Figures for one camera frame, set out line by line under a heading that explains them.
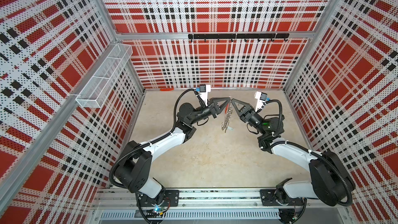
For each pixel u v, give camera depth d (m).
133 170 0.43
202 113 0.63
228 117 0.67
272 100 0.62
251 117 0.62
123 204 0.73
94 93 0.91
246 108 0.64
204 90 0.62
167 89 1.27
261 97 0.63
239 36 0.89
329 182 0.41
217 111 0.64
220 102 0.66
